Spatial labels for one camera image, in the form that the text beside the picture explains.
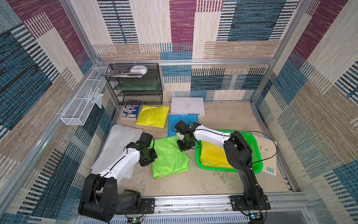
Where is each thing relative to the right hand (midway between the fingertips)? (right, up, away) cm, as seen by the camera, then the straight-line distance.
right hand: (180, 148), depth 92 cm
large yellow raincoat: (+19, -3, -6) cm, 21 cm away
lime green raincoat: (-6, -6, -5) cm, 10 cm away
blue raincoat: (-5, +19, +16) cm, 25 cm away
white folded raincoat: (-43, +7, +6) cm, 44 cm away
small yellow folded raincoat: (-21, +21, +16) cm, 34 cm away
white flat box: (+6, +29, +22) cm, 37 cm away
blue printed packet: (-39, +26, +21) cm, 51 cm away
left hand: (-16, -4, -6) cm, 17 cm away
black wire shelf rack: (-35, +41, +21) cm, 58 cm away
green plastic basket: (+44, -2, -9) cm, 45 cm away
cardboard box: (+59, 0, +3) cm, 59 cm away
